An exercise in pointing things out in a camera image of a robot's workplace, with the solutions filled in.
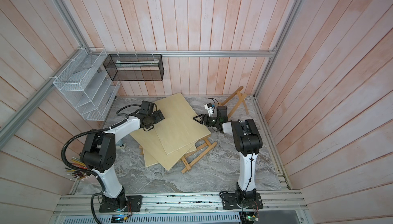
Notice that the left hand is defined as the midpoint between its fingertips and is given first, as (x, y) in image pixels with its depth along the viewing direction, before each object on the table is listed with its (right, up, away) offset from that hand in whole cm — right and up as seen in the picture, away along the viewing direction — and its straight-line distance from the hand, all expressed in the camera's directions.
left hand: (159, 120), depth 98 cm
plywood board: (+12, -5, -3) cm, 14 cm away
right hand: (+24, +1, +1) cm, 24 cm away
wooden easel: (+51, +14, -7) cm, 53 cm away
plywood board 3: (-2, -21, -15) cm, 27 cm away
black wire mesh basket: (-19, +37, +7) cm, 42 cm away
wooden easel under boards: (+17, -22, -14) cm, 31 cm away
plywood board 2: (-3, -12, -10) cm, 16 cm away
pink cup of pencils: (-33, -24, -28) cm, 50 cm away
